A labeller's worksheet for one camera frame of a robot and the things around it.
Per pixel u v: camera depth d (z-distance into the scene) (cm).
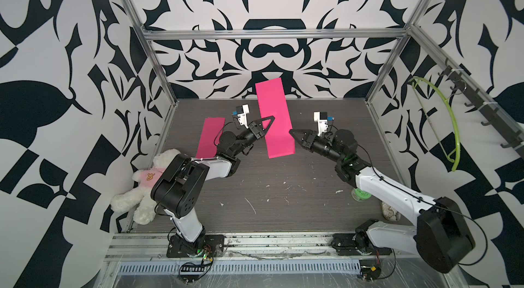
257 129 71
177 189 47
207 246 73
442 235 41
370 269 70
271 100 78
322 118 71
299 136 73
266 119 77
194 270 73
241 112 75
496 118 55
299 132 74
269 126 76
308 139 67
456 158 67
